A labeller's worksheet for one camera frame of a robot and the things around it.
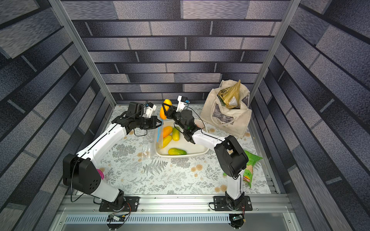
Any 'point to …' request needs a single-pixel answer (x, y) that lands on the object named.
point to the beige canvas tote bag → (234, 121)
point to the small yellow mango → (166, 140)
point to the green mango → (176, 151)
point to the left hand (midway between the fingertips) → (163, 122)
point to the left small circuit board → (113, 217)
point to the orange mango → (167, 130)
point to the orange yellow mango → (162, 114)
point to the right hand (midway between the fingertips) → (163, 103)
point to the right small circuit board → (237, 220)
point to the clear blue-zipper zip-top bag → (152, 142)
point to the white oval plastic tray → (171, 142)
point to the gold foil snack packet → (229, 97)
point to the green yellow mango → (176, 134)
